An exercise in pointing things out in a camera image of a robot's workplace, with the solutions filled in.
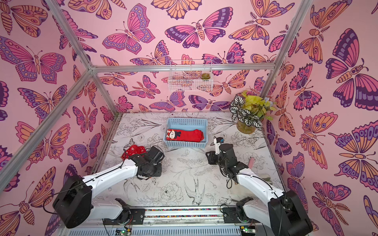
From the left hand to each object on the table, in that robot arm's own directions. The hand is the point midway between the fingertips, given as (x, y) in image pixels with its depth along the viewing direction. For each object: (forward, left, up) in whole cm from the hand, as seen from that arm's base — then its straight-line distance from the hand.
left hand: (160, 170), depth 86 cm
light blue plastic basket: (+37, -14, -1) cm, 39 cm away
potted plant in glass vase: (+27, -52, +22) cm, 63 cm away
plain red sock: (+24, -20, +2) cm, 31 cm away
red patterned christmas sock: (+15, +20, -2) cm, 26 cm away
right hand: (+8, -28, +7) cm, 30 cm away
